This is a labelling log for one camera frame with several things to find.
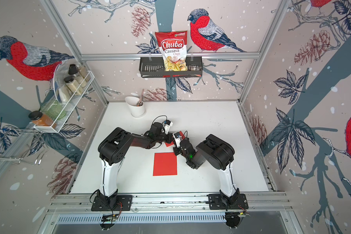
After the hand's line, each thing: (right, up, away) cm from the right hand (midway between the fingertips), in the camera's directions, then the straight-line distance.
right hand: (173, 141), depth 97 cm
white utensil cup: (-28, +24, +9) cm, 38 cm away
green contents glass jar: (-60, +21, -25) cm, 69 cm away
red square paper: (-5, -12, -9) cm, 16 cm away
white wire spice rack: (-53, +26, -25) cm, 64 cm away
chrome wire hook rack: (-66, +6, -26) cm, 71 cm away
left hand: (+3, +4, +1) cm, 5 cm away
